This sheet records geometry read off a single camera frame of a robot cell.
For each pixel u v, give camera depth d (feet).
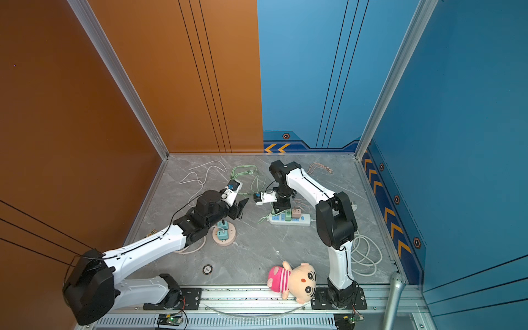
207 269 2.65
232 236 2.83
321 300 2.38
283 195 2.53
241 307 2.38
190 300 2.42
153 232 2.94
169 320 2.33
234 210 2.33
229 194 2.24
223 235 2.69
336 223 1.76
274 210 2.77
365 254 2.72
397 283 2.43
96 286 1.32
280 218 3.00
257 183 3.51
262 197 2.59
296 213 2.89
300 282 2.29
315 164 3.83
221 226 2.64
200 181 3.49
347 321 2.30
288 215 2.85
